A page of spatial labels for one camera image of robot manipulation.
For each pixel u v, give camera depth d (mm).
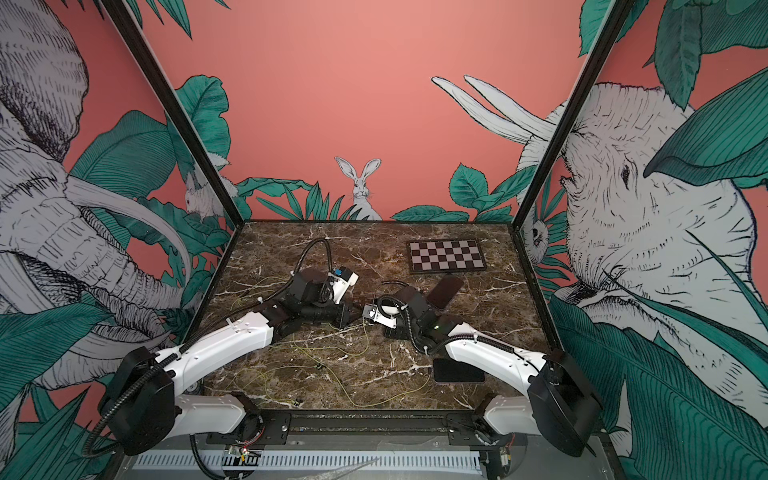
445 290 1001
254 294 1001
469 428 742
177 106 875
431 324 625
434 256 1074
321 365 838
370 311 691
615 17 697
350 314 702
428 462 701
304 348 880
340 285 731
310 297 644
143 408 400
